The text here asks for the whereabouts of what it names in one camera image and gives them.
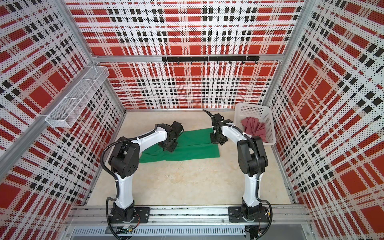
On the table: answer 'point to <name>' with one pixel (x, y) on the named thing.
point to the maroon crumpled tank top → (254, 127)
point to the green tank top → (192, 144)
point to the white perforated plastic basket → (263, 112)
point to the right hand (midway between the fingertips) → (217, 141)
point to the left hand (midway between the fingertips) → (166, 149)
